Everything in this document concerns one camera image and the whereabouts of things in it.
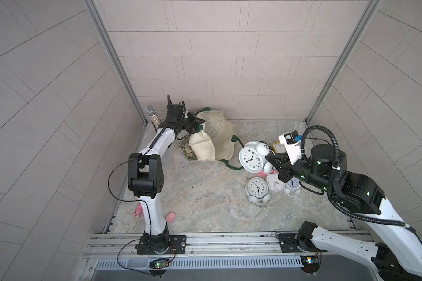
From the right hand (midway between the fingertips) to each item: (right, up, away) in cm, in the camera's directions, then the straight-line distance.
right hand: (266, 158), depth 58 cm
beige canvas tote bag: (-20, +4, +48) cm, 52 cm away
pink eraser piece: (-37, -29, +19) cm, 51 cm away
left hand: (-22, +17, +32) cm, 42 cm away
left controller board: (-38, -41, +7) cm, 56 cm away
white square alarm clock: (+11, -17, +29) cm, 35 cm away
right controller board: (+20, -43, +11) cm, 49 cm away
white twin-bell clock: (+2, -18, +25) cm, 31 cm away
